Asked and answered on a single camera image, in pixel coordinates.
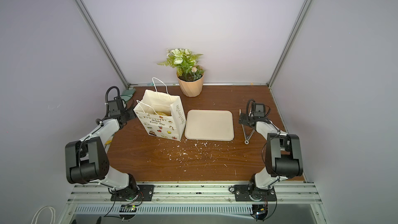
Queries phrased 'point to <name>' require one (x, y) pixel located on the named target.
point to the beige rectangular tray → (209, 125)
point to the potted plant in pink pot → (190, 75)
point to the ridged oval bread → (162, 113)
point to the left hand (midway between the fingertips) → (130, 110)
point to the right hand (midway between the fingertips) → (254, 112)
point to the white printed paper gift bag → (161, 116)
